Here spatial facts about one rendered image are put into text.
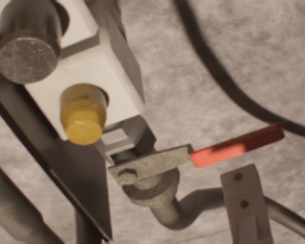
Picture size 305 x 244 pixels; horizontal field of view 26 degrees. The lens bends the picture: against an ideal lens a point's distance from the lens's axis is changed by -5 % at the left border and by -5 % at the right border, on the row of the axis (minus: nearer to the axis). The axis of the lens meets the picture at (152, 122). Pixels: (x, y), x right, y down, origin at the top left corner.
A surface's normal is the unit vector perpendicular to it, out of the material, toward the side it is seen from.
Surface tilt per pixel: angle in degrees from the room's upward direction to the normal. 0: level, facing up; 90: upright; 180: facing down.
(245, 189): 90
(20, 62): 0
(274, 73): 0
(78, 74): 0
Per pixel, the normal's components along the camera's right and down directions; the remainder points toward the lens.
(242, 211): -0.37, -0.61
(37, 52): 0.11, 0.73
